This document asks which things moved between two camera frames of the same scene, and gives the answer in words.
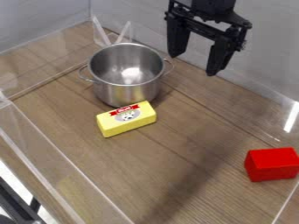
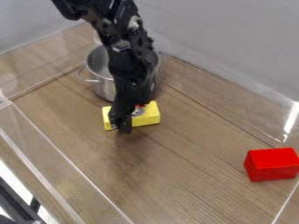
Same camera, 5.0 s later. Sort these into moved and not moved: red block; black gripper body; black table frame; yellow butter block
Moved: yellow butter block; black gripper body
Not moved: black table frame; red block
